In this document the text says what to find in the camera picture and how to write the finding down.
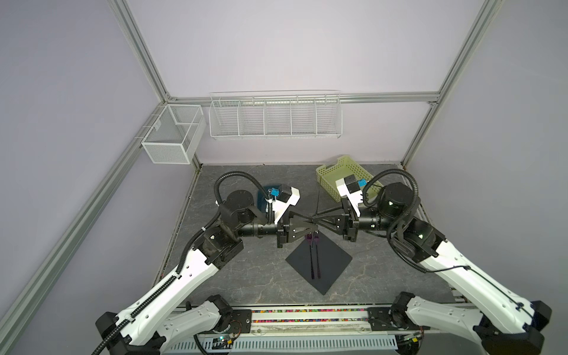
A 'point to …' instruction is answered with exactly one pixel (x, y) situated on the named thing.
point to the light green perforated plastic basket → (345, 166)
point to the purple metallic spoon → (309, 239)
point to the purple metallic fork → (316, 239)
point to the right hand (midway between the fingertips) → (312, 221)
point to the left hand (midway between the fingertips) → (313, 229)
